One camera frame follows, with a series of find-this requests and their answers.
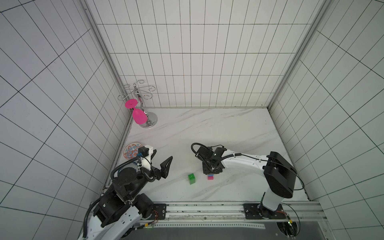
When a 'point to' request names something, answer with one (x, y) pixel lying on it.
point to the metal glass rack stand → (151, 120)
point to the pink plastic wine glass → (139, 116)
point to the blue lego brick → (211, 175)
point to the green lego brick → (192, 178)
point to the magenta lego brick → (210, 177)
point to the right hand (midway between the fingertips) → (206, 167)
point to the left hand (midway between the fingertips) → (162, 157)
